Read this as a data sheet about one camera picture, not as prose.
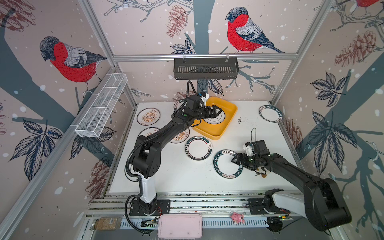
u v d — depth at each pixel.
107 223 0.66
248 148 0.83
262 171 0.73
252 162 0.74
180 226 0.69
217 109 0.76
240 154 0.80
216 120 1.10
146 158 0.48
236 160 0.80
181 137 1.01
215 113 0.76
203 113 0.75
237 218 0.68
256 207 0.73
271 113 1.14
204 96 0.79
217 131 1.01
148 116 1.14
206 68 1.04
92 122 0.71
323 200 0.41
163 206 0.73
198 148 0.95
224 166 0.87
